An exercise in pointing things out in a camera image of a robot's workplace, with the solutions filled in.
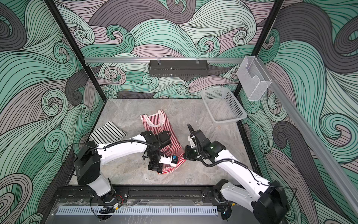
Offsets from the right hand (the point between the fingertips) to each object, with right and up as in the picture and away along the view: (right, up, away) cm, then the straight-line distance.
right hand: (182, 157), depth 76 cm
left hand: (-12, -6, -1) cm, 13 cm away
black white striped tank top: (-52, +10, +19) cm, 56 cm away
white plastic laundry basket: (+36, +30, +39) cm, 61 cm away
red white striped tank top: (-18, +17, +28) cm, 38 cm away
